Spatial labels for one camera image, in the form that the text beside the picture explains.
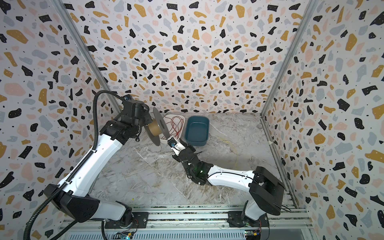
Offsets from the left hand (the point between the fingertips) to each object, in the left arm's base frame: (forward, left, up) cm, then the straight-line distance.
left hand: (144, 110), depth 72 cm
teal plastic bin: (+16, -25, -36) cm, 47 cm away
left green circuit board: (-47, +9, -36) cm, 60 cm away
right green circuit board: (-48, -52, -37) cm, 80 cm away
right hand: (-9, -16, -10) cm, 21 cm away
